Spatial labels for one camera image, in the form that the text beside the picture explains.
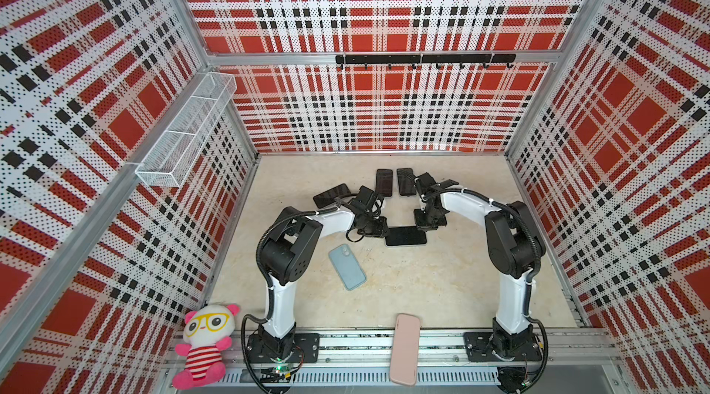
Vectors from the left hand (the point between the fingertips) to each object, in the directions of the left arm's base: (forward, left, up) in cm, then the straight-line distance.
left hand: (386, 236), depth 95 cm
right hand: (+1, -13, 0) cm, 13 cm away
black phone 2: (0, -7, -1) cm, 7 cm away
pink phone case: (-34, -4, -2) cm, 34 cm away
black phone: (+25, 0, 0) cm, 25 cm away
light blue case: (-10, +14, -1) cm, 17 cm away
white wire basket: (+19, +73, +21) cm, 78 cm away
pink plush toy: (-31, +48, +6) cm, 58 cm away
